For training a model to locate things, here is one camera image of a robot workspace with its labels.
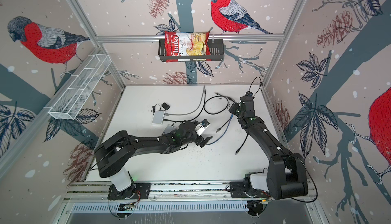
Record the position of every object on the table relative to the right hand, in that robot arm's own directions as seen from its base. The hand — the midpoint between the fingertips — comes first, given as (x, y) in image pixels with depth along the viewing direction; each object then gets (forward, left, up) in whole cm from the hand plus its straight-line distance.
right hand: (231, 106), depth 87 cm
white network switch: (0, +48, -14) cm, 50 cm away
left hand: (-14, +13, -5) cm, 20 cm away
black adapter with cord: (+10, +45, -13) cm, 48 cm away
